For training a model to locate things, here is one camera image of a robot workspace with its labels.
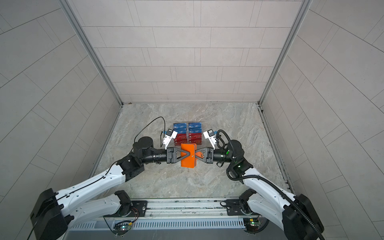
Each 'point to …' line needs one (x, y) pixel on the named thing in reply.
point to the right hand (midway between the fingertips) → (194, 160)
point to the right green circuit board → (251, 225)
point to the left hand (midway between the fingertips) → (190, 157)
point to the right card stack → (195, 133)
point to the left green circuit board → (121, 228)
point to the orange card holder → (189, 161)
